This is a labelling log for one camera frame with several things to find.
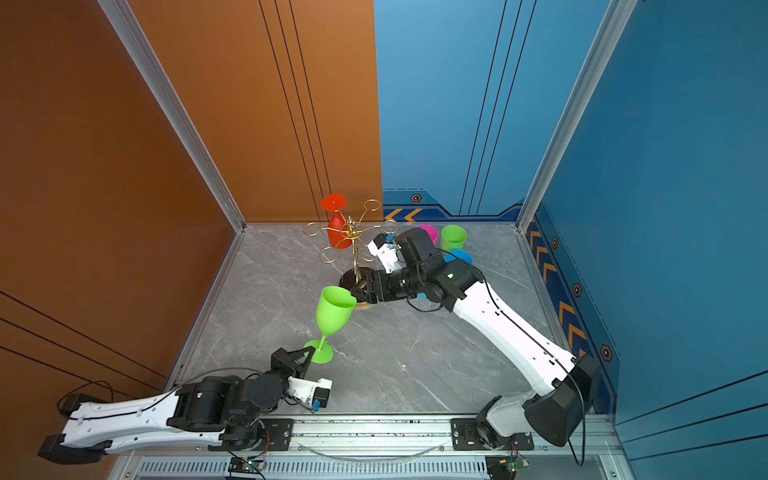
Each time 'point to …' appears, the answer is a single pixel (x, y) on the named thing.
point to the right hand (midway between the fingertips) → (359, 292)
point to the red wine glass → (338, 233)
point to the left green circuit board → (246, 465)
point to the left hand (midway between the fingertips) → (309, 342)
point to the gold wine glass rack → (351, 231)
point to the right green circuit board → (504, 467)
